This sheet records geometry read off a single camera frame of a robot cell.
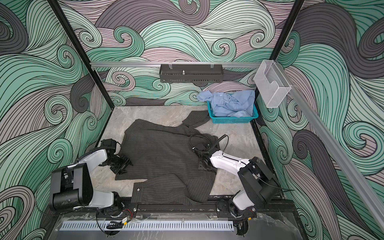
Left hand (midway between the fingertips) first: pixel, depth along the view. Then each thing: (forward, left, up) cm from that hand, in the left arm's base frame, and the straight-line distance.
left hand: (130, 165), depth 88 cm
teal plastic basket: (+32, -57, +7) cm, 65 cm away
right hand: (0, -45, 0) cm, 45 cm away
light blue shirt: (+48, -72, +7) cm, 87 cm away
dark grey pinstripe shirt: (+6, -21, -1) cm, 22 cm away
